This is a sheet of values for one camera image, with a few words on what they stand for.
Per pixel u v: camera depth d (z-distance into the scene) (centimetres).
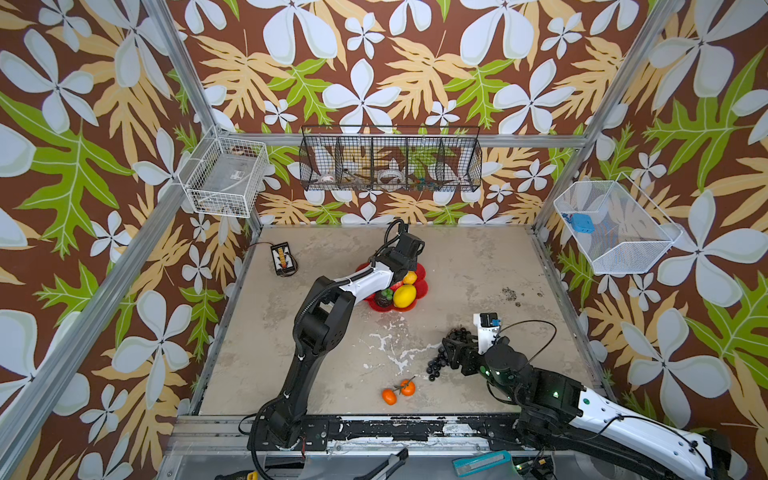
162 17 68
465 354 64
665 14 68
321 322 56
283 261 108
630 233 78
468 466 69
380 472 69
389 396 78
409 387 80
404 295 93
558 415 51
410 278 100
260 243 117
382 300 93
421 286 98
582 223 87
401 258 78
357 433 75
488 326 64
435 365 83
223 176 86
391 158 98
